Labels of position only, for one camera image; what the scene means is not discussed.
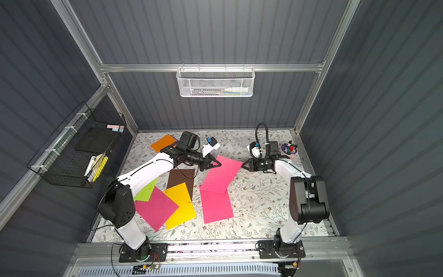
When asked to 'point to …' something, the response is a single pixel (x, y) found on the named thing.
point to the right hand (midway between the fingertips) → (245, 165)
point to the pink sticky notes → (109, 126)
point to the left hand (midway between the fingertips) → (219, 164)
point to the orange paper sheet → (162, 142)
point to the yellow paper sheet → (179, 195)
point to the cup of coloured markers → (289, 149)
